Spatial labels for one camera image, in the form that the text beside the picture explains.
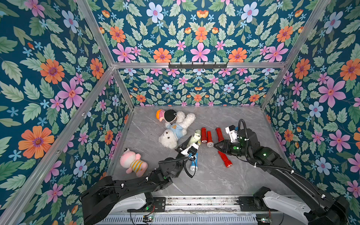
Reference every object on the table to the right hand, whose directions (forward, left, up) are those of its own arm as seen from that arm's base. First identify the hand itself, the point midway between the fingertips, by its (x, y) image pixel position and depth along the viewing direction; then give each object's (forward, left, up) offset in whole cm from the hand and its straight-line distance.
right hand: (217, 142), depth 72 cm
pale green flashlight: (+21, +9, -20) cm, 30 cm away
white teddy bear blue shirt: (+11, +29, -14) cm, 34 cm away
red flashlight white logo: (+10, +2, -18) cm, 20 cm away
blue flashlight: (-4, +12, -19) cm, 23 cm away
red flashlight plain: (+15, +6, -19) cm, 25 cm away
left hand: (0, +13, +4) cm, 13 cm away
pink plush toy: (-4, +51, -16) cm, 54 cm away
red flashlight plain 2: (+2, -8, -21) cm, 22 cm away
